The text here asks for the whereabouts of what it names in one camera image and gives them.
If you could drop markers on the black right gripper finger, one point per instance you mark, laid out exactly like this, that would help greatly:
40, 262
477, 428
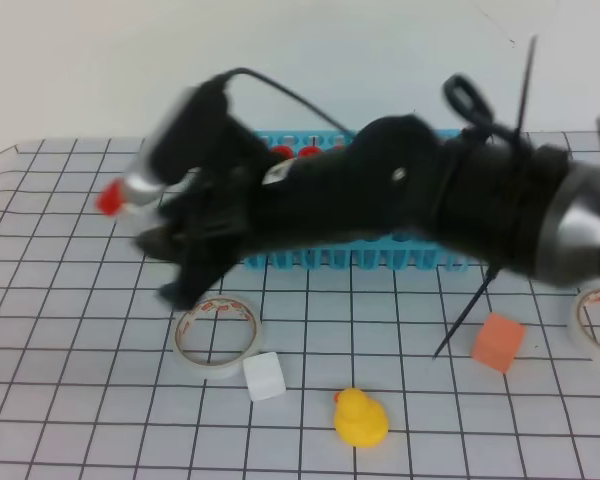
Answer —
199, 270

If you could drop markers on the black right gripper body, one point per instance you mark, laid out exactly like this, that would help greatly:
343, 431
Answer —
226, 159

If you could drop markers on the red-capped clear test tube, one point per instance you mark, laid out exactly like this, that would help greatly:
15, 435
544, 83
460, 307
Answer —
128, 194

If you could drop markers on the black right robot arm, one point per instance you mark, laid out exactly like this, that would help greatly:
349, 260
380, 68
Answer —
387, 180

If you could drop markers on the blue test tube rack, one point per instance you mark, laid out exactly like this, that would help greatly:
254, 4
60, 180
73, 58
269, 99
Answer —
396, 251

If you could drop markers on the white black-grid cloth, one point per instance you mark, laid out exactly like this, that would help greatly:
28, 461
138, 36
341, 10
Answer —
89, 388

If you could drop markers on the white foam cube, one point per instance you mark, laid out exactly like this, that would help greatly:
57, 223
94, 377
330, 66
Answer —
264, 376

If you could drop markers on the yellow rubber duck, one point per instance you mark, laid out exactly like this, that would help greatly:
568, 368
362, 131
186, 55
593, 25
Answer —
360, 420

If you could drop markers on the orange foam cube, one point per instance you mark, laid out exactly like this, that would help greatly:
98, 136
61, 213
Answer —
498, 343

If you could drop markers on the white tape roll right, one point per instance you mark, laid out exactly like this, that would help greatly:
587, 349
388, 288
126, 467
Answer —
581, 327

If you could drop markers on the black cable ties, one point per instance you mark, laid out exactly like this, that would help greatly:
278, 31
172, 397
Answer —
480, 120

